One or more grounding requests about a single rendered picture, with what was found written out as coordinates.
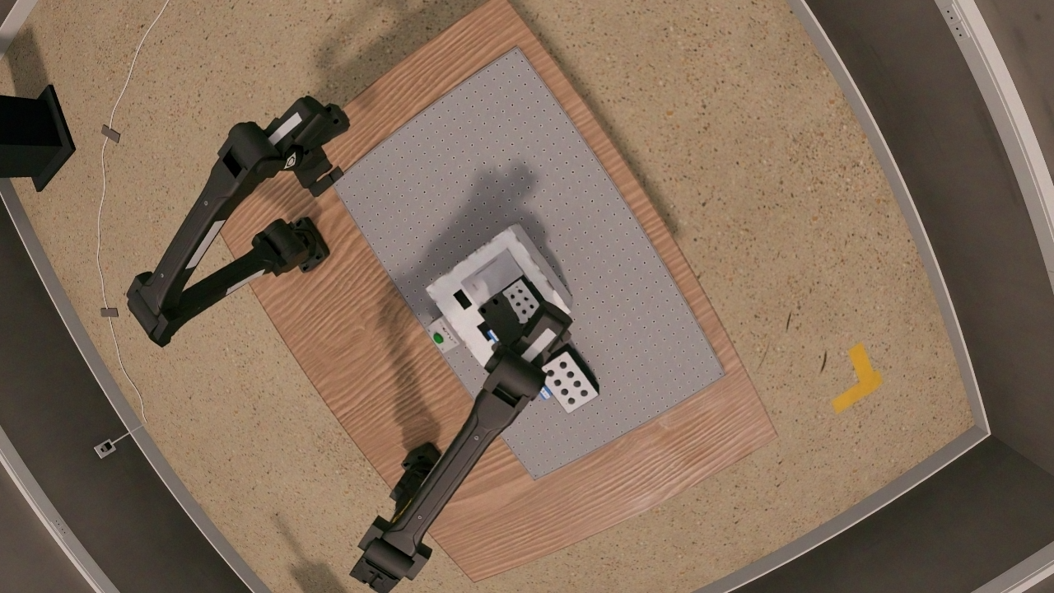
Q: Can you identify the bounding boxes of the grey flat mat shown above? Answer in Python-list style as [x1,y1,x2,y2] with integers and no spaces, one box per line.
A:
[332,46,726,481]

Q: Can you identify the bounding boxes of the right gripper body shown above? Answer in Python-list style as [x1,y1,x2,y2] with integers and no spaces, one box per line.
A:
[491,330,571,353]

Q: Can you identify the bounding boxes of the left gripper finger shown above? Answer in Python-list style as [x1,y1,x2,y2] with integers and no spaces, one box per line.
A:
[329,166,344,187]

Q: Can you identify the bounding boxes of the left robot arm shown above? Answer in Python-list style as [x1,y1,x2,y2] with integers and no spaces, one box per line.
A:
[126,96,351,348]

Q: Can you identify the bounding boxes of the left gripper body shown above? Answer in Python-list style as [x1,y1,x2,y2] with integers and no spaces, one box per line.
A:
[289,146,333,197]

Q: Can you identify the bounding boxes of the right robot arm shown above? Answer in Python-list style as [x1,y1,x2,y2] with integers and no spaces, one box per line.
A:
[349,292,572,593]

